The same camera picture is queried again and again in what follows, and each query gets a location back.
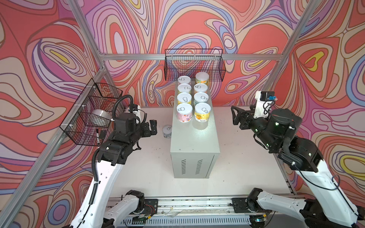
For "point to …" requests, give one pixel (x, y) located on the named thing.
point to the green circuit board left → (139, 220)
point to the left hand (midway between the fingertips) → (149, 121)
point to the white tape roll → (102, 114)
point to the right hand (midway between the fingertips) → (240, 111)
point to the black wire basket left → (91, 116)
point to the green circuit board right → (258, 220)
